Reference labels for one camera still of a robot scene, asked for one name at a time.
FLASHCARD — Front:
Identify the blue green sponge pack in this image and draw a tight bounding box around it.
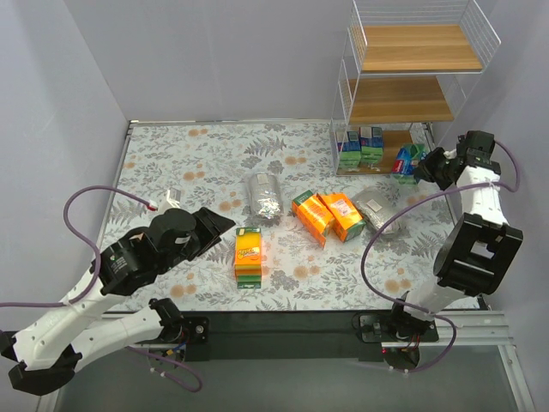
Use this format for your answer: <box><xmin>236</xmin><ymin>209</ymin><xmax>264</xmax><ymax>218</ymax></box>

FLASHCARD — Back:
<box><xmin>359</xmin><ymin>126</ymin><xmax>383</xmax><ymax>167</ymax></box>
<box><xmin>391</xmin><ymin>143</ymin><xmax>426</xmax><ymax>185</ymax></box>
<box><xmin>335</xmin><ymin>130</ymin><xmax>362</xmax><ymax>169</ymax></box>

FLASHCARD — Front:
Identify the orange Sponge Daddy box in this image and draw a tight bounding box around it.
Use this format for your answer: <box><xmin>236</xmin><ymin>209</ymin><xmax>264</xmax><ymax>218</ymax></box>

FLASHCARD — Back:
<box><xmin>234</xmin><ymin>227</ymin><xmax>262</xmax><ymax>289</ymax></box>

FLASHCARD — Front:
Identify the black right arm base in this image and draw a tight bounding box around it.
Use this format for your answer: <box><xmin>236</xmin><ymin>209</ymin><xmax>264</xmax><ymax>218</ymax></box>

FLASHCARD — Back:
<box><xmin>351</xmin><ymin>299</ymin><xmax>438</xmax><ymax>343</ymax></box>

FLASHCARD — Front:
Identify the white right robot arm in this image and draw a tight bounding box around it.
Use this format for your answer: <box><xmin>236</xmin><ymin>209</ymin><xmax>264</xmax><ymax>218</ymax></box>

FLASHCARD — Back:
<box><xmin>389</xmin><ymin>130</ymin><xmax>523</xmax><ymax>339</ymax></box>

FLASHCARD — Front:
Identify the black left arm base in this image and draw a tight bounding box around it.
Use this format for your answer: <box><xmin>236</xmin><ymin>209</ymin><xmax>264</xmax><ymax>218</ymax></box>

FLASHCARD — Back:
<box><xmin>160</xmin><ymin>316</ymin><xmax>210</xmax><ymax>344</ymax></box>

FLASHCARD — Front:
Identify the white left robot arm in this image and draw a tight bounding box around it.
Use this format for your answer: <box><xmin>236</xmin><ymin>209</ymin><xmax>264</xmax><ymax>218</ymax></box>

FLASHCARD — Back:
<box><xmin>1</xmin><ymin>208</ymin><xmax>235</xmax><ymax>396</ymax></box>

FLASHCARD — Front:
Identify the silver steel wool pack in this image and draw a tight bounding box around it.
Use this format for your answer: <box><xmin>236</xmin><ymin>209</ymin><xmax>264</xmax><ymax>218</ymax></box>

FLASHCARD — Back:
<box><xmin>246</xmin><ymin>173</ymin><xmax>283</xmax><ymax>221</ymax></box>
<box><xmin>351</xmin><ymin>189</ymin><xmax>397</xmax><ymax>232</ymax></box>

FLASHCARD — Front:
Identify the floral patterned table mat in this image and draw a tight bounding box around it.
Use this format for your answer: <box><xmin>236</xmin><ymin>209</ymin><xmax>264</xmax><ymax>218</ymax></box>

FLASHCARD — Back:
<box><xmin>102</xmin><ymin>122</ymin><xmax>454</xmax><ymax>312</ymax></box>

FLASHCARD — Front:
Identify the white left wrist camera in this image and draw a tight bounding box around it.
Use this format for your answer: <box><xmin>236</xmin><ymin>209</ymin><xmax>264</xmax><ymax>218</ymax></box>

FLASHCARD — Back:
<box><xmin>159</xmin><ymin>188</ymin><xmax>181</xmax><ymax>212</ymax></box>

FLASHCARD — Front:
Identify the aluminium frame rail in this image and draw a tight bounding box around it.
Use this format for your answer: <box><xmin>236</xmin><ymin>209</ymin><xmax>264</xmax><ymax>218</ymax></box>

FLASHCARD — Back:
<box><xmin>39</xmin><ymin>311</ymin><xmax>534</xmax><ymax>411</ymax></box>

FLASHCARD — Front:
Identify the white wire wooden shelf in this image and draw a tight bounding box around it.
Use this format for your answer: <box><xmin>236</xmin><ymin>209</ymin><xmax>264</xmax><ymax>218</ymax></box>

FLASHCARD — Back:
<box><xmin>329</xmin><ymin>1</ymin><xmax>501</xmax><ymax>175</ymax></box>

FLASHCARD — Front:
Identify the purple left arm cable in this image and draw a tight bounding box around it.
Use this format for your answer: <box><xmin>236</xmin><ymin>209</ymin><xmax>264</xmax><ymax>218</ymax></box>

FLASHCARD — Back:
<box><xmin>0</xmin><ymin>185</ymin><xmax>203</xmax><ymax>394</ymax></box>

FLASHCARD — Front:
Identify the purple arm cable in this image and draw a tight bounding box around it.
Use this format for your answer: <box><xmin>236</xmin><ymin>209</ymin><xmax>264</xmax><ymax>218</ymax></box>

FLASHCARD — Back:
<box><xmin>0</xmin><ymin>185</ymin><xmax>203</xmax><ymax>394</ymax></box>
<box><xmin>360</xmin><ymin>139</ymin><xmax>522</xmax><ymax>374</ymax></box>

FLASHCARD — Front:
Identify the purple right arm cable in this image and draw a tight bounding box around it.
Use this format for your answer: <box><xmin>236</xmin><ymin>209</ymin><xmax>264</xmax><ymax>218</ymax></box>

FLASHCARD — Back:
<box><xmin>360</xmin><ymin>139</ymin><xmax>522</xmax><ymax>374</ymax></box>

